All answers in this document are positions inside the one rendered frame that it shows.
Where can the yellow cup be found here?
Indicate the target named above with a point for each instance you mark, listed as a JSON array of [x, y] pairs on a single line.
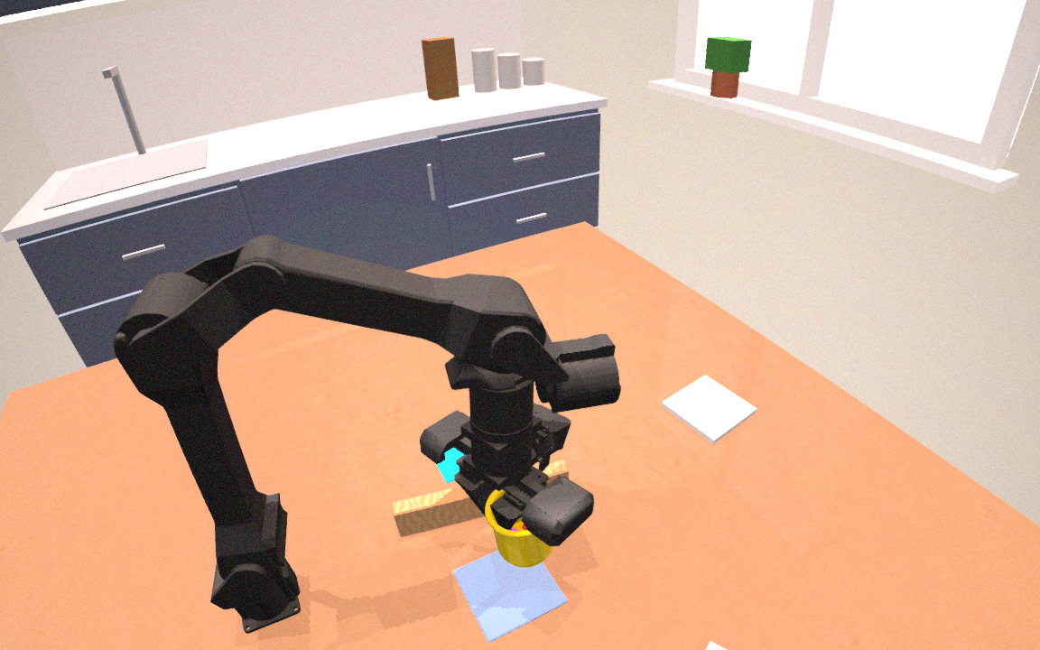
[[521, 549]]

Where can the tan wooden block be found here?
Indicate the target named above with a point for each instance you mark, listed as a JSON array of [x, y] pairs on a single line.
[[447, 507]]

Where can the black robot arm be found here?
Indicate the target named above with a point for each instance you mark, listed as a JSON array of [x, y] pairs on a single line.
[[168, 345]]

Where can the white flat square pad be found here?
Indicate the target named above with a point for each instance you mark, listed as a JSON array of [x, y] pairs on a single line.
[[709, 408]]

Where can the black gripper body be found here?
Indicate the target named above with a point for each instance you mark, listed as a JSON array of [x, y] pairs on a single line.
[[505, 461]]

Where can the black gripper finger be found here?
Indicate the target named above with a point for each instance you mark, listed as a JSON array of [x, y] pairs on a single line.
[[478, 493], [505, 513]]

